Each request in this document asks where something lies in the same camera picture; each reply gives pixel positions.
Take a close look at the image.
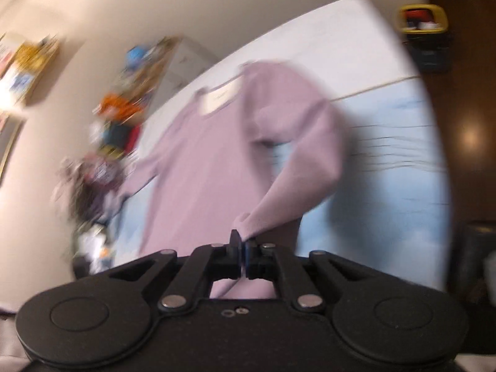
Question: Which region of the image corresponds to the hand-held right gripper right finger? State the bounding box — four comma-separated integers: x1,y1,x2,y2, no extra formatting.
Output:
244,239,382,313

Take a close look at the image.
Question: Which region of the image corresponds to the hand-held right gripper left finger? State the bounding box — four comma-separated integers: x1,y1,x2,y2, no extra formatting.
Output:
108,229,243,313

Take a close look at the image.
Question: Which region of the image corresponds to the purple sweatshirt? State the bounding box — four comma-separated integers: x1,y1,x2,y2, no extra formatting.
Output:
116,60,347,300

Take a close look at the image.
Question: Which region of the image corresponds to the white bedside cabinet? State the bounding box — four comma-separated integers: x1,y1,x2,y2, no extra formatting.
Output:
147,37,222,106

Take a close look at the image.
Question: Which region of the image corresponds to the yellow-rimmed trash bin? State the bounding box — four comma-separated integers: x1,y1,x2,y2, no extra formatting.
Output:
397,4,455,75

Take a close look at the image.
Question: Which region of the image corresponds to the yellow framed wall poster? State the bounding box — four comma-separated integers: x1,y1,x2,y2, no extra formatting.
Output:
0,33,61,108

